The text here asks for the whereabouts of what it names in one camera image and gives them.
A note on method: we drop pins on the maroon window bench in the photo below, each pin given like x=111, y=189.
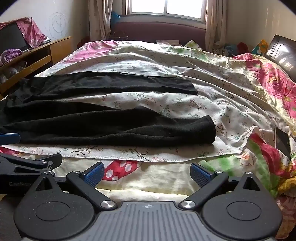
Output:
x=161, y=30

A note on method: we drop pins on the blue cloth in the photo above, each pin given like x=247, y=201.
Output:
x=115, y=17

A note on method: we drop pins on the window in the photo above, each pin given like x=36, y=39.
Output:
x=166, y=8

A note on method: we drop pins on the purple cloth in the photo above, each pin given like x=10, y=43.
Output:
x=10, y=54

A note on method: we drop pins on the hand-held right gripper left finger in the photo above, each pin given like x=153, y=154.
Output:
x=94, y=176

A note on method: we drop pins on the black pants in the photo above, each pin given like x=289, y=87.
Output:
x=92, y=126

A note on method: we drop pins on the dark wooden headboard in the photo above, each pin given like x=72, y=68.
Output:
x=281, y=53

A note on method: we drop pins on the pink floral cloth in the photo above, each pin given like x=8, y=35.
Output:
x=32, y=32

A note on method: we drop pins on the red cloth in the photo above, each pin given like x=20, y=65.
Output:
x=243, y=47

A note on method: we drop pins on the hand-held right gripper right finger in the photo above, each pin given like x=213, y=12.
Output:
x=200, y=175

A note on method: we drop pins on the colourful floral quilt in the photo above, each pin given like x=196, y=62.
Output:
x=150, y=177

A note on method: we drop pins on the beige patterned curtain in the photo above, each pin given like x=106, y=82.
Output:
x=99, y=20
x=216, y=25

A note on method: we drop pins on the black phone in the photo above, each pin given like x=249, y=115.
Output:
x=283, y=143

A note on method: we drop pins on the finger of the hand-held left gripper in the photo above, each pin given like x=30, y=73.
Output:
x=34, y=163
x=9, y=138

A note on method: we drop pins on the colourful printed pillow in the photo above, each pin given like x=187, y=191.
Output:
x=260, y=47

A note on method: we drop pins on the black television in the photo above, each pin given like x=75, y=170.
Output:
x=11, y=37

